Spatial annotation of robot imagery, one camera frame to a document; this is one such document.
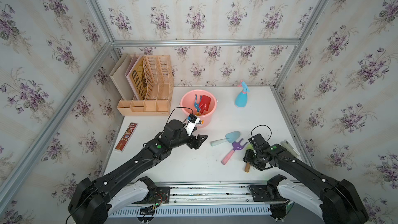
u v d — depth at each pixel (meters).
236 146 0.88
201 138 0.66
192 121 0.65
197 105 0.98
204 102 0.96
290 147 0.86
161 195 0.73
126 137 0.91
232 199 0.73
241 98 1.02
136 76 0.93
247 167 0.80
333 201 0.39
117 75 0.88
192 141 0.66
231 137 0.93
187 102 0.92
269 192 0.65
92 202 0.38
